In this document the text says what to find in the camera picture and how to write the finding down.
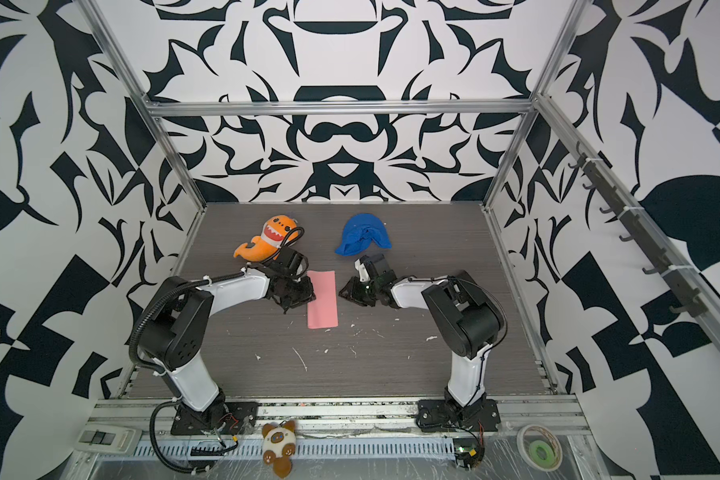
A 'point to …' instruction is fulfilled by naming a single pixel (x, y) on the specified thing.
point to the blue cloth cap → (360, 231)
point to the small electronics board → (468, 452)
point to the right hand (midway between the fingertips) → (342, 292)
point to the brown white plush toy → (278, 444)
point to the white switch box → (108, 438)
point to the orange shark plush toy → (264, 247)
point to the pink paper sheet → (322, 311)
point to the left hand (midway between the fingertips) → (316, 292)
